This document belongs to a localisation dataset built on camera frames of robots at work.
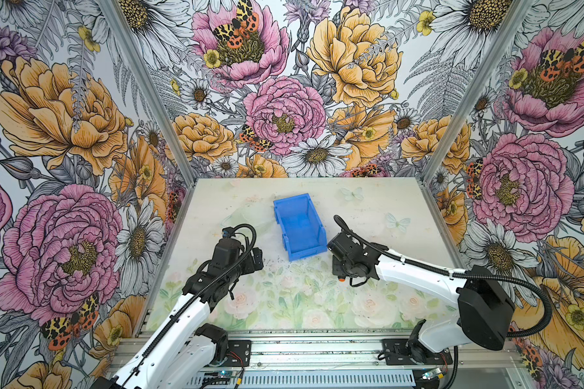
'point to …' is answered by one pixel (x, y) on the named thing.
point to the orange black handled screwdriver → (341, 278)
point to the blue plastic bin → (302, 231)
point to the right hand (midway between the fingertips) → (341, 272)
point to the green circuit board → (223, 374)
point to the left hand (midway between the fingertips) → (248, 262)
